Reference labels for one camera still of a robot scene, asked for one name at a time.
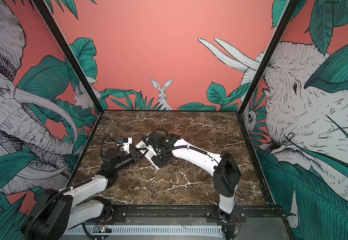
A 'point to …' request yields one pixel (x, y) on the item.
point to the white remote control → (149, 152)
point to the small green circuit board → (101, 229)
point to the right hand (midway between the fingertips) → (156, 161)
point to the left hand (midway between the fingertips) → (148, 149)
